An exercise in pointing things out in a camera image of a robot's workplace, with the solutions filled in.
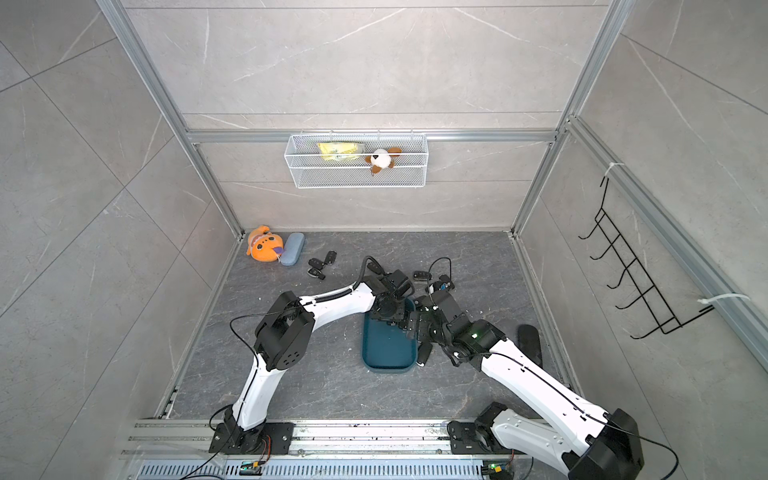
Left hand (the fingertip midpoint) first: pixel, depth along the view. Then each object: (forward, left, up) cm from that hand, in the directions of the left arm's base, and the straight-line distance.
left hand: (401, 311), depth 94 cm
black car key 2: (+13, -16, -1) cm, 21 cm away
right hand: (-10, -5, +12) cm, 17 cm away
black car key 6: (+21, +30, -1) cm, 37 cm away
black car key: (-12, -6, -1) cm, 14 cm away
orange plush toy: (+24, +48, +7) cm, 54 cm away
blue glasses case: (+28, +40, 0) cm, 49 cm away
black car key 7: (+18, +30, -1) cm, 35 cm away
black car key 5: (+25, +25, -1) cm, 35 cm away
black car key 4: (+19, +9, -1) cm, 21 cm away
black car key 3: (+14, -8, -1) cm, 17 cm away
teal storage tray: (-12, +5, -2) cm, 13 cm away
